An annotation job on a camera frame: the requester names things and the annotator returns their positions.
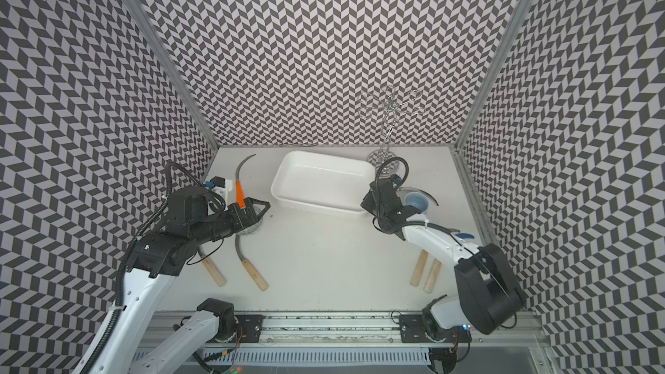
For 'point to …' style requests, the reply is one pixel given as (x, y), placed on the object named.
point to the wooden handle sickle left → (255, 274)
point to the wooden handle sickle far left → (216, 273)
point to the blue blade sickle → (436, 266)
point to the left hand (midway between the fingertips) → (259, 214)
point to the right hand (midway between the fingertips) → (365, 202)
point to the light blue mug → (417, 200)
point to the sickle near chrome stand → (402, 188)
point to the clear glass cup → (250, 228)
